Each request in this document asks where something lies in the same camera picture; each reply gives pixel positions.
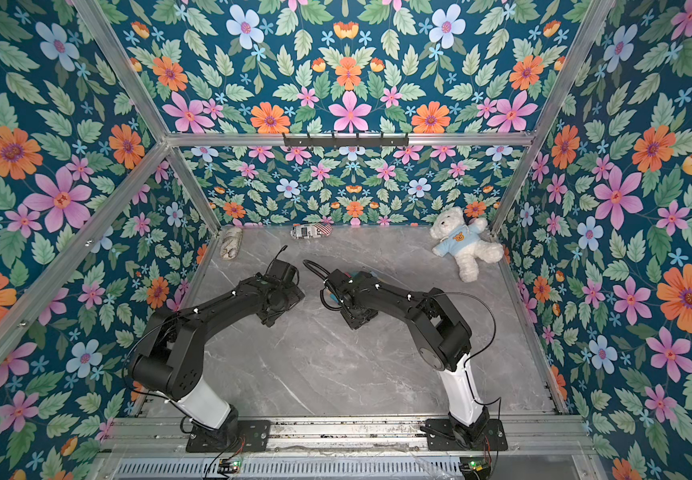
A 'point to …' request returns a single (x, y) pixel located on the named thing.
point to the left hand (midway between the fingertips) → (296, 301)
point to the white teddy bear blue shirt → (461, 238)
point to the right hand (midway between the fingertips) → (363, 317)
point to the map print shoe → (231, 242)
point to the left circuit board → (228, 466)
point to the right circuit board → (475, 468)
